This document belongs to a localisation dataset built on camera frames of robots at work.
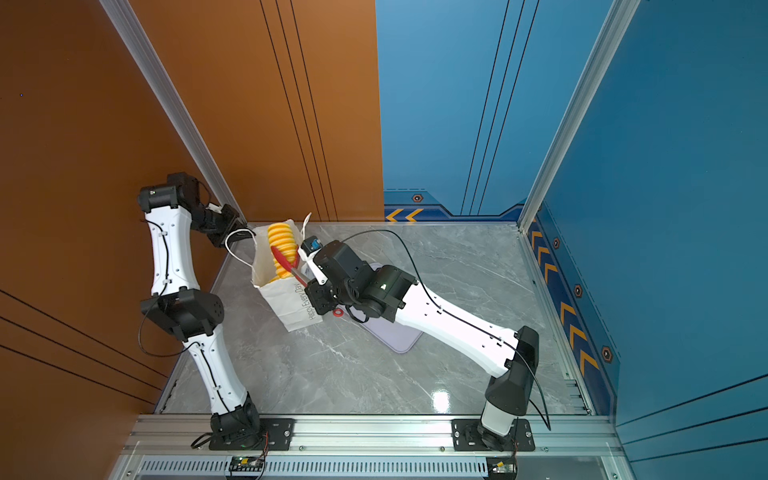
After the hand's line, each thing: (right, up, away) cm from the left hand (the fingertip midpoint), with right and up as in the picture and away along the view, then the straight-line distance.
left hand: (255, 227), depth 83 cm
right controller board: (+65, -58, -12) cm, 88 cm away
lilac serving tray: (+40, -32, +6) cm, 52 cm away
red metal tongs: (+16, -11, -15) cm, 25 cm away
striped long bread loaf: (+12, -4, -11) cm, 16 cm away
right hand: (+20, -15, -16) cm, 30 cm away
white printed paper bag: (+10, -19, -5) cm, 22 cm away
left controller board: (+4, -58, -12) cm, 59 cm away
